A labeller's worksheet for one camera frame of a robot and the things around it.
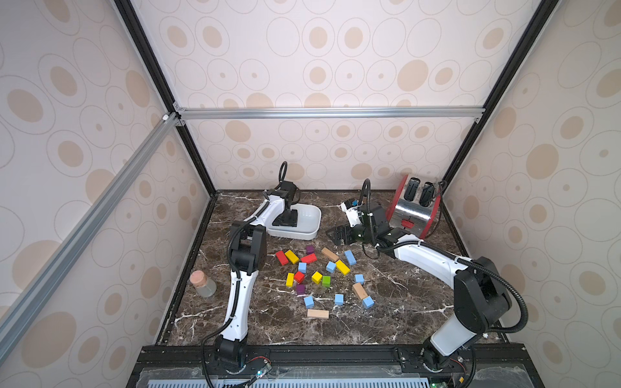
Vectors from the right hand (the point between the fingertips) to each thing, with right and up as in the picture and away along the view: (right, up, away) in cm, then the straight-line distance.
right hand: (345, 226), depth 88 cm
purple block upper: (-13, -10, +10) cm, 19 cm away
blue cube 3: (+7, -26, -5) cm, 27 cm away
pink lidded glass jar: (-49, -20, -7) cm, 53 cm away
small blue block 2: (-5, -16, +4) cm, 17 cm away
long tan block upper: (-4, -13, +9) cm, 16 cm away
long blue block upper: (+3, -13, +7) cm, 15 cm away
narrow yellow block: (-21, -20, +2) cm, 29 cm away
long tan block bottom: (-11, -30, -5) cm, 32 cm away
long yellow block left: (-21, -13, +9) cm, 26 cm away
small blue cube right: (+5, -19, +2) cm, 20 cm away
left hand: (-20, +2, +17) cm, 27 cm away
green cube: (-7, -20, 0) cm, 21 cm away
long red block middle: (-14, -13, +8) cm, 21 cm away
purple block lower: (-17, -23, +1) cm, 29 cm away
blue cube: (-13, -26, -5) cm, 29 cm away
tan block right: (+5, -23, -2) cm, 23 cm away
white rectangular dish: (-14, -1, +12) cm, 19 cm away
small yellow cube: (-11, -19, +1) cm, 22 cm away
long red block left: (-24, -13, +8) cm, 28 cm away
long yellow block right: (-1, -16, +6) cm, 17 cm away
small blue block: (-16, -16, +4) cm, 23 cm away
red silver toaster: (+27, +8, +4) cm, 28 cm away
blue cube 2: (-3, -25, -4) cm, 26 cm away
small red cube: (-17, -19, +2) cm, 26 cm away
